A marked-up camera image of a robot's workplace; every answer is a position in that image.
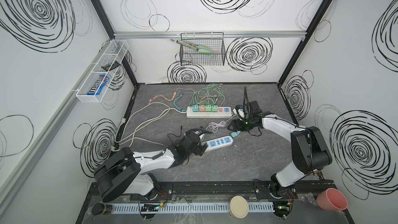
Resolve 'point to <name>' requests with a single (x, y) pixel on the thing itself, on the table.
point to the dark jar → (102, 209)
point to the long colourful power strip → (209, 112)
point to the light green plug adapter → (208, 108)
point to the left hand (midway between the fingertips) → (201, 138)
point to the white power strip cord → (150, 121)
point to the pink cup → (332, 199)
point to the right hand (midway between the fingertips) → (231, 127)
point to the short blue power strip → (218, 142)
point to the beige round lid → (238, 207)
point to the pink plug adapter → (201, 108)
